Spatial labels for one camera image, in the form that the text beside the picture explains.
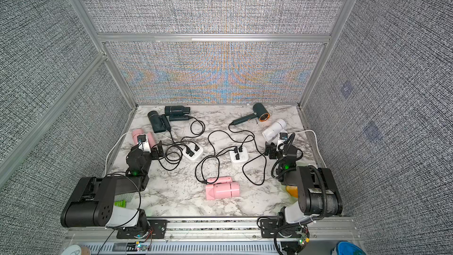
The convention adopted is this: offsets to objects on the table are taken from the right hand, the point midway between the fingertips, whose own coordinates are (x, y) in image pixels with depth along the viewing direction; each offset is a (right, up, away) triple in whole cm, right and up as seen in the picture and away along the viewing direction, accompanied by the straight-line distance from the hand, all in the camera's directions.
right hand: (276, 137), depth 92 cm
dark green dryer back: (-56, +14, +15) cm, 60 cm away
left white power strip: (-44, -7, +1) cm, 44 cm away
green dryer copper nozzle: (-4, +16, +23) cm, 28 cm away
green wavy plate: (+4, -27, -13) cm, 30 cm away
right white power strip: (-19, -9, -2) cm, 21 cm away
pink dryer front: (-28, -22, -13) cm, 38 cm away
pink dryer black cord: (-38, -12, -6) cm, 40 cm away
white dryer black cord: (-7, -9, +3) cm, 12 cm away
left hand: (-63, -1, -2) cm, 63 cm away
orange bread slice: (+4, -22, -14) cm, 27 cm away
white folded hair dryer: (0, +1, +8) cm, 8 cm away
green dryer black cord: (-22, -2, +11) cm, 25 cm away
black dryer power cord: (-45, +1, +13) cm, 47 cm away
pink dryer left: (-76, +3, +9) cm, 76 cm away
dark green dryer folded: (-66, +8, +13) cm, 68 cm away
